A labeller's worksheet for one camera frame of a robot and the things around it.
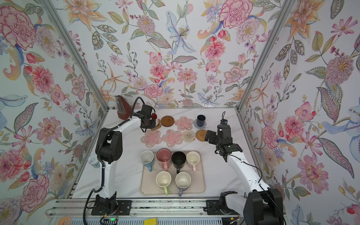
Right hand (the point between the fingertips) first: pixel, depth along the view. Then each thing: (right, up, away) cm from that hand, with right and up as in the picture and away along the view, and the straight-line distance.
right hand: (214, 133), depth 86 cm
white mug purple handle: (-19, -28, -2) cm, 34 cm away
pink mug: (-31, -15, +2) cm, 34 cm away
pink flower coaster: (-18, +6, +25) cm, 31 cm away
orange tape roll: (-78, -42, -15) cm, 90 cm away
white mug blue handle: (-41, -16, +3) cm, 44 cm away
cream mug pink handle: (-13, -15, 0) cm, 19 cm away
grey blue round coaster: (-9, +5, +25) cm, 27 cm away
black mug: (-21, -15, -1) cm, 26 cm away
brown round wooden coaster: (-31, +8, +27) cm, 42 cm away
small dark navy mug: (-6, +8, +18) cm, 21 cm away
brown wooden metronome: (-63, +17, +22) cm, 69 cm away
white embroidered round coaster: (-15, -3, +18) cm, 23 cm away
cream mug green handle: (-31, -26, -4) cm, 40 cm away
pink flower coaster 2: (-26, -4, +18) cm, 32 cm away
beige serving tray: (-39, -29, -5) cm, 49 cm away
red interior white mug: (-40, +12, +18) cm, 45 cm away
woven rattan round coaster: (-5, -2, +19) cm, 20 cm away
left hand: (-40, +5, +18) cm, 44 cm away
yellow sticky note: (-34, -41, -18) cm, 56 cm away
